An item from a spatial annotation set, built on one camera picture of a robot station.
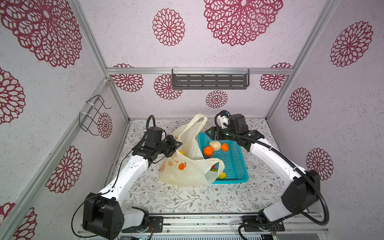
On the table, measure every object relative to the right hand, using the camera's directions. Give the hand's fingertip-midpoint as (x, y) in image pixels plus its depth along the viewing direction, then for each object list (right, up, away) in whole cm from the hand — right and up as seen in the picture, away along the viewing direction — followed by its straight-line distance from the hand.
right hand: (211, 128), depth 80 cm
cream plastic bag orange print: (-12, -20, -3) cm, 24 cm away
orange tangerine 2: (+12, -12, +19) cm, 25 cm away
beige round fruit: (+6, -10, +19) cm, 22 cm away
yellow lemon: (+7, -27, +6) cm, 29 cm away
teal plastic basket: (+17, -21, +16) cm, 31 cm away
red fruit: (0, -18, -11) cm, 21 cm away
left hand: (-15, -8, -1) cm, 17 cm away
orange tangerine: (+1, -14, +17) cm, 22 cm away
